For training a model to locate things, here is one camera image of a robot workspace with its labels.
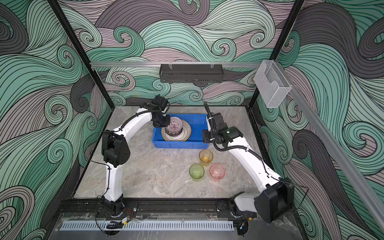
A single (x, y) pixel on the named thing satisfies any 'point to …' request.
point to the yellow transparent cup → (205, 157)
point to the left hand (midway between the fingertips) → (168, 123)
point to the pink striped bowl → (175, 127)
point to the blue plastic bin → (197, 123)
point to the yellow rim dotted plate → (184, 135)
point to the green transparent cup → (196, 171)
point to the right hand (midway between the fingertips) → (208, 134)
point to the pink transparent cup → (217, 172)
